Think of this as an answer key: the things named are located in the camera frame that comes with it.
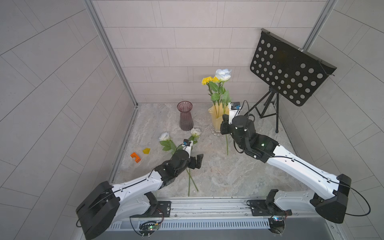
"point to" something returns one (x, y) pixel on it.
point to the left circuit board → (148, 227)
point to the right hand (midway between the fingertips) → (220, 115)
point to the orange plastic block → (137, 159)
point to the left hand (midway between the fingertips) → (198, 153)
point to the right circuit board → (277, 224)
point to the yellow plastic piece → (146, 151)
